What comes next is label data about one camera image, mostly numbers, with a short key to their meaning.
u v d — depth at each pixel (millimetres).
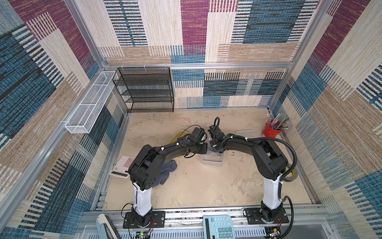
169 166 893
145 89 1082
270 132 1054
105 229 688
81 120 706
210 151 918
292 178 838
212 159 916
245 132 1080
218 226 700
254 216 729
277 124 975
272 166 520
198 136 747
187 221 730
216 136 777
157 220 732
